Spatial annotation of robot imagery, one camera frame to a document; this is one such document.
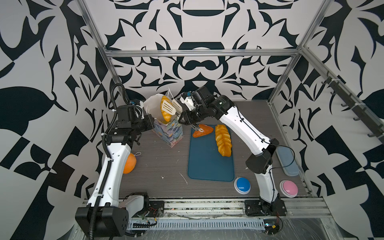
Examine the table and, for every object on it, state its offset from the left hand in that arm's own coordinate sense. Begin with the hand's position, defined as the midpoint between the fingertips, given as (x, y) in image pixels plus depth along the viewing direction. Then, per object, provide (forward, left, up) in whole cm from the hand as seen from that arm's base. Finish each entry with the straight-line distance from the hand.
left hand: (152, 116), depth 74 cm
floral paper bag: (-2, -7, -11) cm, 14 cm away
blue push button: (-26, -45, -28) cm, 59 cm away
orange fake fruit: (-14, +15, -24) cm, 31 cm away
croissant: (+1, -7, -1) cm, 7 cm away
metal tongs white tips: (+1, -11, +3) cm, 12 cm away
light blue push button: (-14, -74, -26) cm, 80 cm away
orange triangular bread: (+8, -29, -24) cm, 39 cm away
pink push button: (-29, -69, -27) cm, 79 cm away
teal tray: (-12, -27, -29) cm, 42 cm away
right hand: (-2, -14, 0) cm, 14 cm away
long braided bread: (0, -39, -26) cm, 47 cm away
